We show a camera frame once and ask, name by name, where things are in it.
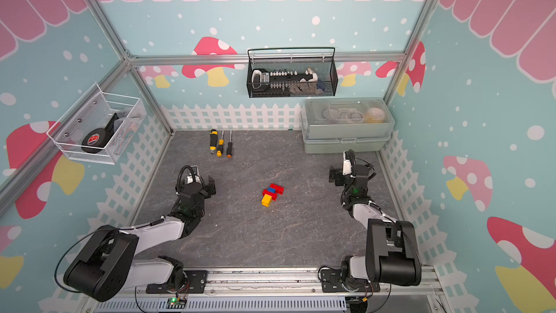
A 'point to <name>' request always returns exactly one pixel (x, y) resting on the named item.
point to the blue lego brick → (271, 190)
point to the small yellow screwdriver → (220, 146)
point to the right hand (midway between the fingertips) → (342, 164)
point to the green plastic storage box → (331, 125)
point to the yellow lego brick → (266, 200)
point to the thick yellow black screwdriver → (213, 140)
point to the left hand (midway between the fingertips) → (198, 180)
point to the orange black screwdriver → (229, 151)
